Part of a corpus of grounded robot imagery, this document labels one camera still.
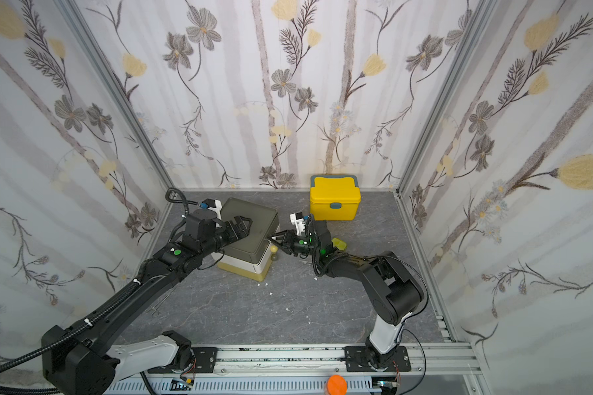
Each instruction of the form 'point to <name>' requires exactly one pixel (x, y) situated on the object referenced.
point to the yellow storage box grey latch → (334, 197)
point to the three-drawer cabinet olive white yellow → (249, 257)
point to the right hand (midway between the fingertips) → (270, 238)
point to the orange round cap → (336, 385)
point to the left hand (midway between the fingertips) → (246, 223)
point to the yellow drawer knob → (273, 248)
